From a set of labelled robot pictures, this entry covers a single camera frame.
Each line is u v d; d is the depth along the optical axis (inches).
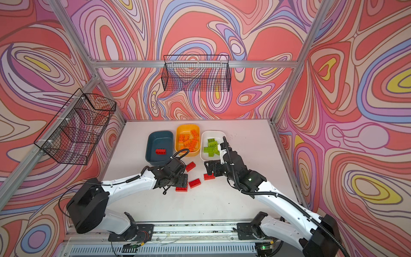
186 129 45.5
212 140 41.4
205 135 41.4
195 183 34.6
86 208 16.6
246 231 28.9
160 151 39.0
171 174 26.1
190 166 36.9
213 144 41.0
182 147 40.0
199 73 37.8
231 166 21.2
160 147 40.1
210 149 39.9
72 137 29.5
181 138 42.3
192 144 41.1
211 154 39.0
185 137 42.4
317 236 15.6
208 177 35.6
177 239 28.6
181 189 33.9
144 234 28.3
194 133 43.6
